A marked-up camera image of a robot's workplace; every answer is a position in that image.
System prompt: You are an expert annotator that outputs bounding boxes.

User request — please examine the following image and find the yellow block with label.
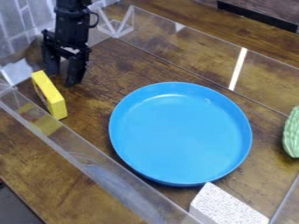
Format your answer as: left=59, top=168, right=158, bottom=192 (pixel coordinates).
left=32, top=70, right=68, bottom=120

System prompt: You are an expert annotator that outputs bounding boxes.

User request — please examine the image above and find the white speckled foam block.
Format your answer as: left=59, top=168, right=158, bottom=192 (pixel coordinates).
left=190, top=182, right=268, bottom=224

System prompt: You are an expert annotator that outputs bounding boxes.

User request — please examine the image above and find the green textured object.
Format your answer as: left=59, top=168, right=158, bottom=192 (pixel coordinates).
left=283, top=106, right=299, bottom=158

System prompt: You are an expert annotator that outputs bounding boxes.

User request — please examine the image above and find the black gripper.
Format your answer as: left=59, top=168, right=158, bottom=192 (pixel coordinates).
left=41, top=0, right=91, bottom=87

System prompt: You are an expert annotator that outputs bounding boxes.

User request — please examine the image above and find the clear acrylic enclosure wall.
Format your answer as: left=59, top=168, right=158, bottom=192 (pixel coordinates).
left=0, top=1, right=299, bottom=224

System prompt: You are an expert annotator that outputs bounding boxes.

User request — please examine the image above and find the black bar on table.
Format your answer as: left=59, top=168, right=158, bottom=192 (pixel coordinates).
left=216, top=0, right=299, bottom=33

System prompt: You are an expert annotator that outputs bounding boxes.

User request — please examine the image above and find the blue round tray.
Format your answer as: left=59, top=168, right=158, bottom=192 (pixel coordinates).
left=108, top=82, right=252, bottom=186

